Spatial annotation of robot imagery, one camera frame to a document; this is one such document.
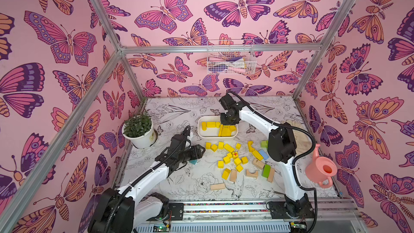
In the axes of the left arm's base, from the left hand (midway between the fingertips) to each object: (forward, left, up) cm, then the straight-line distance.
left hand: (202, 148), depth 85 cm
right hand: (+19, -13, -1) cm, 23 cm away
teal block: (-4, +5, -9) cm, 11 cm away
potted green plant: (+7, +33, +8) cm, 34 cm away
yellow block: (+19, -4, -5) cm, 20 cm away
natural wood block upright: (-10, -16, -10) cm, 22 cm away
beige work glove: (+10, -60, -9) cm, 62 cm away
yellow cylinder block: (+18, 0, -5) cm, 18 cm away
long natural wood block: (-16, -8, -10) cm, 20 cm away
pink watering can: (-12, -56, +2) cm, 57 cm away
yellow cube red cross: (0, -18, -7) cm, 19 cm away
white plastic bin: (+14, -5, -8) cm, 17 cm away
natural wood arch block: (-11, -26, -8) cm, 29 cm away
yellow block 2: (-10, -12, -7) cm, 18 cm away
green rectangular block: (-8, -34, -9) cm, 36 cm away
